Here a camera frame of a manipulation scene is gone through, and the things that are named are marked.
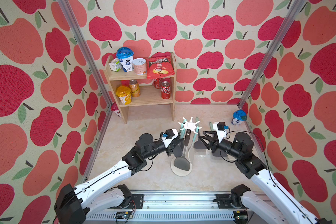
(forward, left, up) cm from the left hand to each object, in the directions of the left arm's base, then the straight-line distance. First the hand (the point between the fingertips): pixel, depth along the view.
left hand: (183, 140), depth 65 cm
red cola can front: (+37, +8, +1) cm, 38 cm away
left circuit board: (-26, +28, -31) cm, 49 cm away
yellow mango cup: (+34, +34, +1) cm, 48 cm away
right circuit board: (-27, -32, -32) cm, 52 cm away
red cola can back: (+49, +14, -3) cm, 51 cm away
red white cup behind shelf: (+39, +47, -19) cm, 64 cm away
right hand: (+4, -11, -3) cm, 12 cm away
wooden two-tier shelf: (+43, +20, -8) cm, 48 cm away
